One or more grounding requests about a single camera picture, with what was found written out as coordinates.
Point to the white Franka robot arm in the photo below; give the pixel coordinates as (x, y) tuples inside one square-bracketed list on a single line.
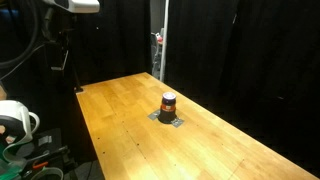
[(78, 5)]

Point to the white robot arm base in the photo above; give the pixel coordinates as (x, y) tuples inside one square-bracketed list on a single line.
[(15, 115)]

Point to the dark red-banded can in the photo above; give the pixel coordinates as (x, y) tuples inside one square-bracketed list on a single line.
[(168, 110)]

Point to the white vertical pole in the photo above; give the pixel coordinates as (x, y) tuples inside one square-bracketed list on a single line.
[(164, 40)]

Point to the black curtain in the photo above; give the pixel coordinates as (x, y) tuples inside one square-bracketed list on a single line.
[(253, 60)]

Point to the black equipment case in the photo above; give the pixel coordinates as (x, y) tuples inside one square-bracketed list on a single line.
[(50, 146)]

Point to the black camera tripod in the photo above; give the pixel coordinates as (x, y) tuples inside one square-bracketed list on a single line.
[(65, 50)]

